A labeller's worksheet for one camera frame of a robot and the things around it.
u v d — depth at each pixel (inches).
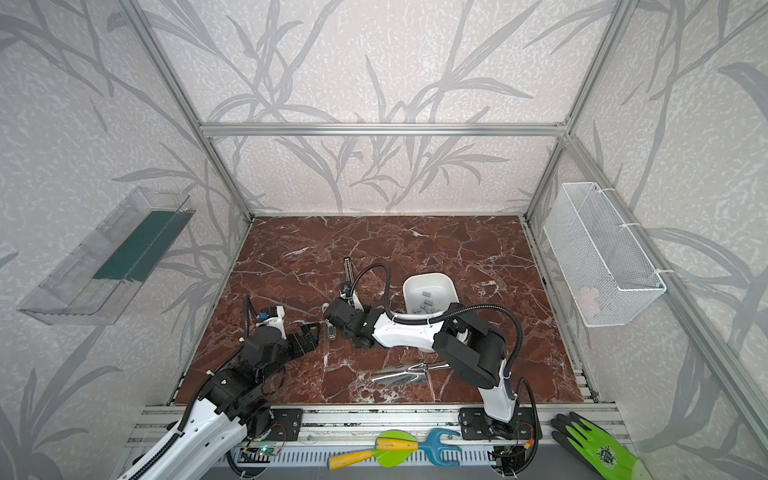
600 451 27.0
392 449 27.2
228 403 21.4
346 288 30.3
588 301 28.8
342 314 26.1
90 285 25.0
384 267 28.8
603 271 24.8
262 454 28.0
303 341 28.9
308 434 28.5
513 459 28.7
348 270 40.1
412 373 31.9
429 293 38.3
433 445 27.2
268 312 28.4
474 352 18.5
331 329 35.0
